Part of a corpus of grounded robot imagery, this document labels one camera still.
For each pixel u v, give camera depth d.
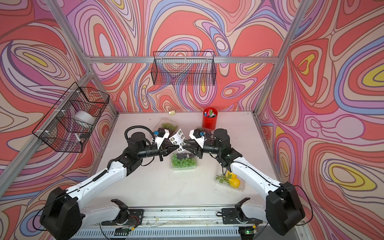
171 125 1.06
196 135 0.60
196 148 0.65
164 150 0.65
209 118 1.01
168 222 0.73
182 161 0.88
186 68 0.96
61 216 0.39
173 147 0.70
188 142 0.71
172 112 1.18
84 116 0.74
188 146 0.70
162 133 0.63
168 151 0.70
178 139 0.69
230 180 0.82
